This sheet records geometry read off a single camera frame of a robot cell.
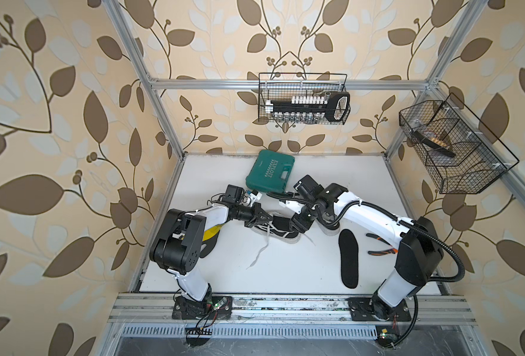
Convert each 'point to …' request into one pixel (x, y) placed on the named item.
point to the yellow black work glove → (209, 238)
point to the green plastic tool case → (270, 172)
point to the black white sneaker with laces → (279, 229)
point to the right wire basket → (461, 156)
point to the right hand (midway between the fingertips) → (296, 220)
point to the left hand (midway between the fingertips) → (269, 216)
